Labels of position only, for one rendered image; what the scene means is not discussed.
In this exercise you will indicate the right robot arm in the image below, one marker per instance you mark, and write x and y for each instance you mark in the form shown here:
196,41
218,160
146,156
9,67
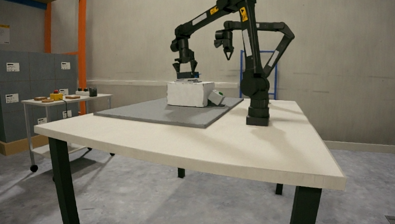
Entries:
225,34

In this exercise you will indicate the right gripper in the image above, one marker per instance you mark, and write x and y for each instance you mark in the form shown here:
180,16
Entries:
229,48

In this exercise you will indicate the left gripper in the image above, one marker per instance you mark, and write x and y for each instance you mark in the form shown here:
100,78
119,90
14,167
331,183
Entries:
184,57

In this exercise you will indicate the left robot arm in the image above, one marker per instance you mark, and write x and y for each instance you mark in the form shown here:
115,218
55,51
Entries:
254,80

